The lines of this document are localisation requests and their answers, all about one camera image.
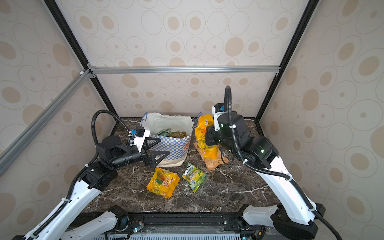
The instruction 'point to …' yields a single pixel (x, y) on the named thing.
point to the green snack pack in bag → (166, 132)
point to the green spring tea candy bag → (194, 176)
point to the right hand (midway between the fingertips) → (208, 129)
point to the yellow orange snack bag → (163, 183)
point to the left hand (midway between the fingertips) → (167, 149)
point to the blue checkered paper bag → (175, 133)
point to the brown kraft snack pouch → (210, 163)
